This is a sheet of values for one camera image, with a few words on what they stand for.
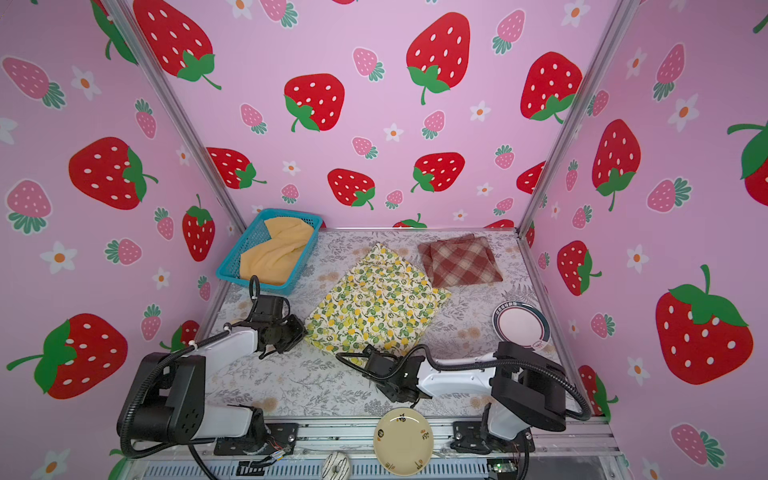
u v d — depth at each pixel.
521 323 0.95
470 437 0.75
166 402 0.43
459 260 1.07
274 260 1.07
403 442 0.74
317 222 1.11
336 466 0.69
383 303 0.98
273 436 0.74
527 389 0.43
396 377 0.62
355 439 0.75
